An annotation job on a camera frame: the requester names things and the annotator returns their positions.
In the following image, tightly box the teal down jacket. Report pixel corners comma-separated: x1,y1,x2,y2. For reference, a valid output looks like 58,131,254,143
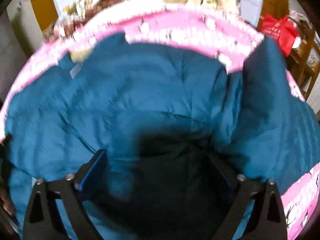
2,34,319,239

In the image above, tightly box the wooden shelf rack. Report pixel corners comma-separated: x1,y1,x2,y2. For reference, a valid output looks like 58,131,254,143
286,10,319,100

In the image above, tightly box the red shopping bag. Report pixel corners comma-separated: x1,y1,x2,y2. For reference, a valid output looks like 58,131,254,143
260,14,299,56

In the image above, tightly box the brown floral cloth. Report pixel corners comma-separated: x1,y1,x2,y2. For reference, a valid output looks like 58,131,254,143
53,0,122,38

